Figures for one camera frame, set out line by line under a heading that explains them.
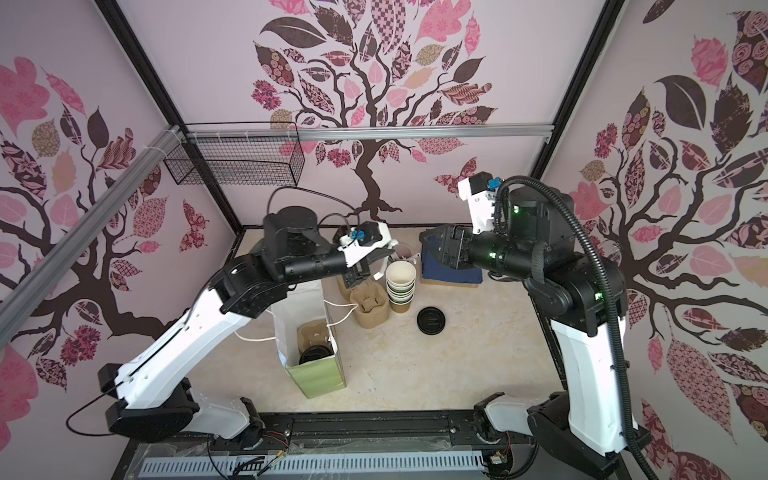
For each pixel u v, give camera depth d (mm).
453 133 1681
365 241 422
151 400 389
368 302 878
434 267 972
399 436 731
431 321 917
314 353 729
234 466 700
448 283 993
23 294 504
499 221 422
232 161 1217
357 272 473
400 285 814
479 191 419
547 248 329
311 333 899
